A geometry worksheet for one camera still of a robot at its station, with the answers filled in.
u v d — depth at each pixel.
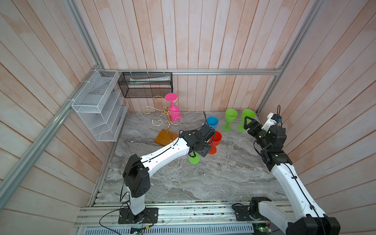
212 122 0.99
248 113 1.03
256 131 0.66
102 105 0.73
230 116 0.99
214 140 0.84
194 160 0.94
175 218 0.73
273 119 0.63
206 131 0.60
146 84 1.04
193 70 0.98
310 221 0.38
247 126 0.68
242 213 0.73
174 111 0.88
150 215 0.73
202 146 0.71
